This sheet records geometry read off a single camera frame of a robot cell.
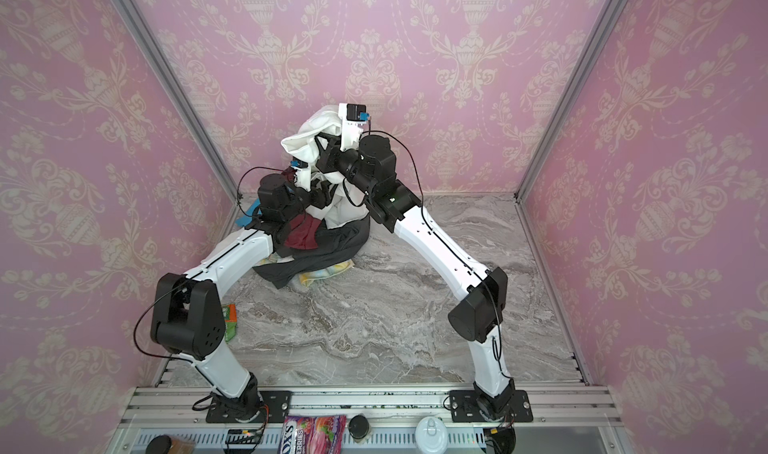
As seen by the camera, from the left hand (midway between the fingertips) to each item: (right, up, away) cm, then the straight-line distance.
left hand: (332, 175), depth 83 cm
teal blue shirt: (-40, -11, +33) cm, 53 cm away
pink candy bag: (-1, -62, -15) cm, 63 cm away
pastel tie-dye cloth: (-10, -31, +13) cm, 35 cm away
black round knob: (+10, -56, -20) cm, 60 cm away
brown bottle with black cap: (-30, -59, -21) cm, 70 cm away
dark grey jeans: (-3, -20, +17) cm, 26 cm away
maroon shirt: (-11, -16, +9) cm, 22 cm away
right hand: (0, +6, -19) cm, 20 cm away
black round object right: (+42, -65, -12) cm, 79 cm away
